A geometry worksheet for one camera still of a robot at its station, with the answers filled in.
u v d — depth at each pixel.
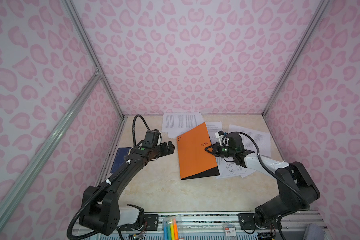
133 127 0.64
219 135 0.84
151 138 0.65
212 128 1.14
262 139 1.06
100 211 0.40
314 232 0.68
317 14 0.72
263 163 0.53
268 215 0.60
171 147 0.77
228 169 0.92
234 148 0.71
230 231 0.69
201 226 0.73
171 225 0.71
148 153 0.59
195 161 0.94
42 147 0.57
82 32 0.76
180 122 1.17
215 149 0.78
